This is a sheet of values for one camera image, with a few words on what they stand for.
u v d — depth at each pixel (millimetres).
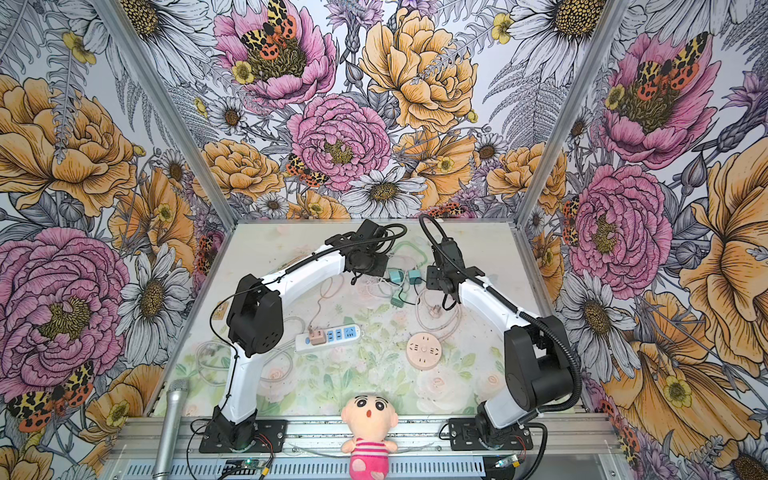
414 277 1031
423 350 858
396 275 1024
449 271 662
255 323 550
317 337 836
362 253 721
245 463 711
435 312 941
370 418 701
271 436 742
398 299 965
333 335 889
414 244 1154
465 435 741
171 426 739
